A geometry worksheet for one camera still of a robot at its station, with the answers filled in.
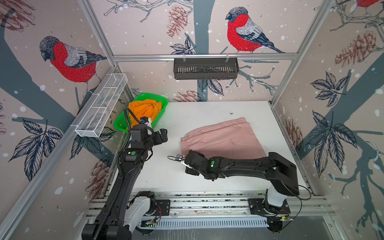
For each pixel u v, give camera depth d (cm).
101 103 79
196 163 60
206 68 104
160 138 69
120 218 39
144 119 67
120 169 48
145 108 110
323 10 73
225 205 75
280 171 49
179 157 69
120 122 103
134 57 94
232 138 98
